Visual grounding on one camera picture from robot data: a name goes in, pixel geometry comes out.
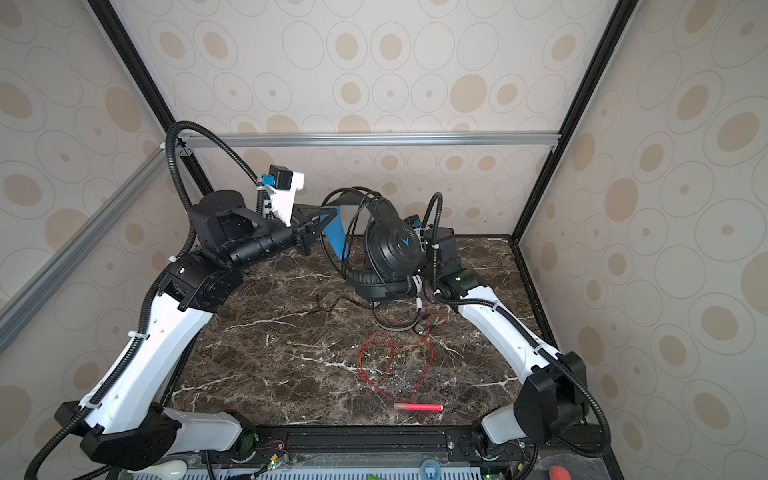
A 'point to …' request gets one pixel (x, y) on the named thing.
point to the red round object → (558, 472)
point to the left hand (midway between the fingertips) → (338, 209)
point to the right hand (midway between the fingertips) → (397, 250)
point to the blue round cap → (430, 469)
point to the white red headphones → (419, 329)
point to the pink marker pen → (419, 407)
